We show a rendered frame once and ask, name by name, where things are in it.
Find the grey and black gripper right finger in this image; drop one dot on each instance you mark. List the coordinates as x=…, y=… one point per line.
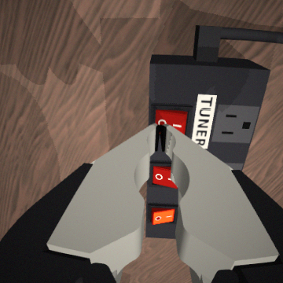
x=225, y=221

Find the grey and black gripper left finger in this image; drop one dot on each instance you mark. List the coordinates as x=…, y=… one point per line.
x=95, y=215

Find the black power strip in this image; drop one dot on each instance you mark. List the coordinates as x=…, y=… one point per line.
x=213, y=100

